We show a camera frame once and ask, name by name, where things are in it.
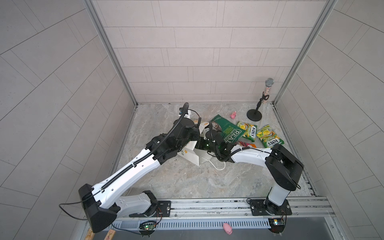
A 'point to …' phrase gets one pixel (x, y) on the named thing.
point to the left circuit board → (147, 228)
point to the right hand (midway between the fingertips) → (190, 142)
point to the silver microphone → (269, 82)
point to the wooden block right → (110, 235)
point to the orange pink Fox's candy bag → (246, 144)
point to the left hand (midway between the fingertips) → (201, 125)
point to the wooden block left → (90, 235)
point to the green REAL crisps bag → (231, 133)
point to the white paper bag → (189, 151)
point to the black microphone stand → (255, 115)
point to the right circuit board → (277, 225)
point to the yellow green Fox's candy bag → (250, 130)
